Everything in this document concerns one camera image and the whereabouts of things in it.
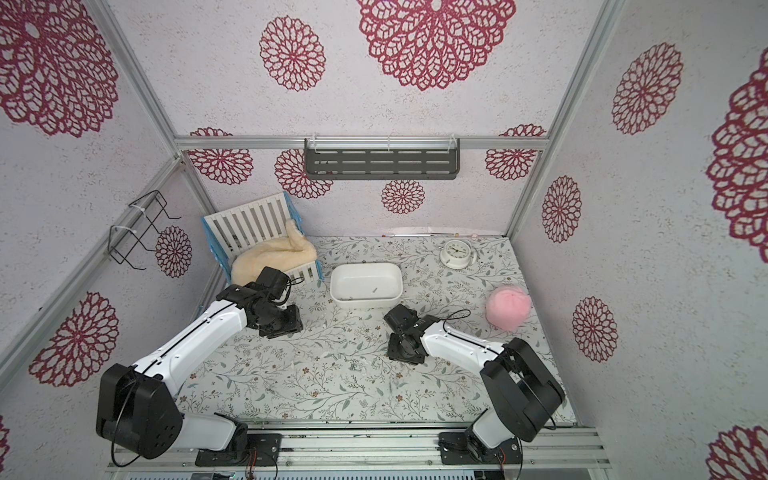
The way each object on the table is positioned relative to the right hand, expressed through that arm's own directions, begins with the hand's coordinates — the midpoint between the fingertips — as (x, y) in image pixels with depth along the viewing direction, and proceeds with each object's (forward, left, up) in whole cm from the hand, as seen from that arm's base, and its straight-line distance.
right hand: (401, 355), depth 88 cm
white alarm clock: (+39, -21, +2) cm, 44 cm away
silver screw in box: (+25, +9, -2) cm, 27 cm away
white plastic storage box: (+26, +12, -2) cm, 29 cm away
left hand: (+3, +29, +10) cm, 31 cm away
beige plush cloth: (+31, +40, +10) cm, 51 cm away
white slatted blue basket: (+39, +59, +14) cm, 72 cm away
